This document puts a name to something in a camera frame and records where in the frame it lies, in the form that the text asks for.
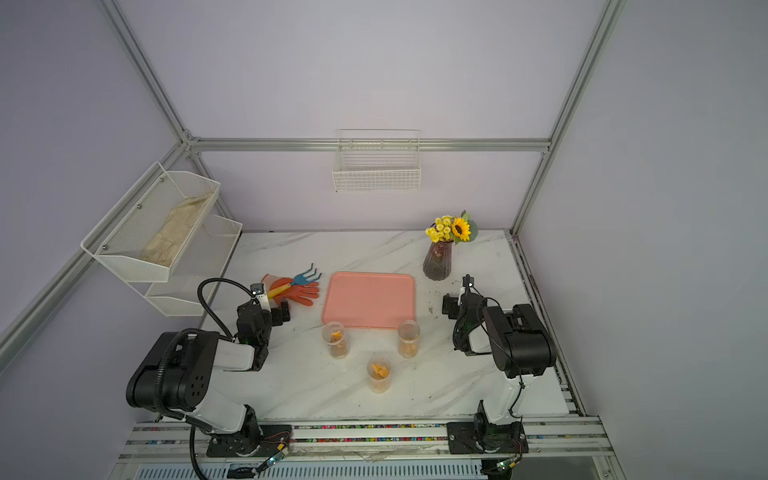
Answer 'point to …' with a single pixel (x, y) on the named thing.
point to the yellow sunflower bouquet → (453, 229)
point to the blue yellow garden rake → (301, 279)
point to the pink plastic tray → (369, 299)
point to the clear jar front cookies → (379, 375)
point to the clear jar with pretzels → (333, 334)
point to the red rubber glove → (301, 293)
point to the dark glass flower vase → (438, 260)
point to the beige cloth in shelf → (176, 230)
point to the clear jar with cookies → (408, 338)
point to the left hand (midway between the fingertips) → (268, 302)
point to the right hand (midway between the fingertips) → (457, 294)
